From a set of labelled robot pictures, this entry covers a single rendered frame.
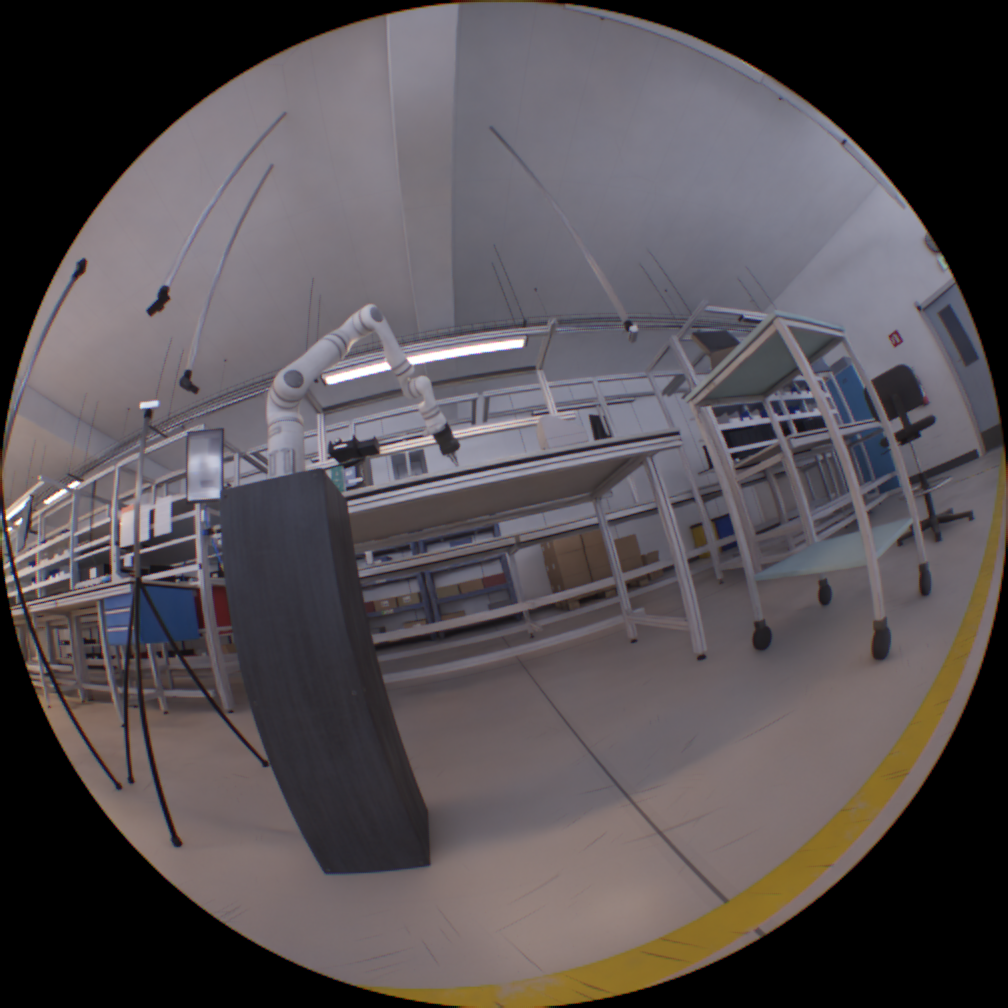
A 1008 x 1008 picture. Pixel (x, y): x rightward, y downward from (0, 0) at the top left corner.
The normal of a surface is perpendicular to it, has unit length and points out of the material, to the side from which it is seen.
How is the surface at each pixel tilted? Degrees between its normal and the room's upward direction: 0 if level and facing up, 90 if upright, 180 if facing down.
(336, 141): 180
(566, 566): 90
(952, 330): 90
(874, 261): 90
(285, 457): 90
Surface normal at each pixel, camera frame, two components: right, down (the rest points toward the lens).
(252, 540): 0.20, -0.26
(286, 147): 0.24, 0.95
